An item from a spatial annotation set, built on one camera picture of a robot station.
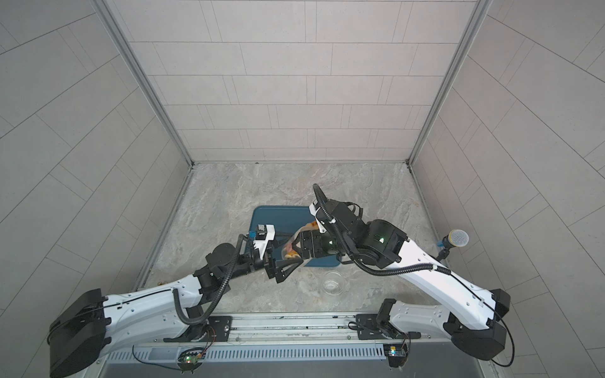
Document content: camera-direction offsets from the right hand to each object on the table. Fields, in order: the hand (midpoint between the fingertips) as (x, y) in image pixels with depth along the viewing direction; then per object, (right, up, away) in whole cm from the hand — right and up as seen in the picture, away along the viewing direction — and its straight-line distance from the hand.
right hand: (303, 247), depth 62 cm
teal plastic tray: (-9, +2, +34) cm, 35 cm away
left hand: (-1, -2, +2) cm, 3 cm away
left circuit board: (-31, -31, +2) cm, 44 cm away
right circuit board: (+27, -33, +6) cm, 43 cm away
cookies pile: (+3, 0, +31) cm, 31 cm away
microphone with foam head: (+43, +2, +3) cm, 43 cm away
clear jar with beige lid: (-4, -1, 0) cm, 4 cm away
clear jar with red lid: (+10, -18, +18) cm, 27 cm away
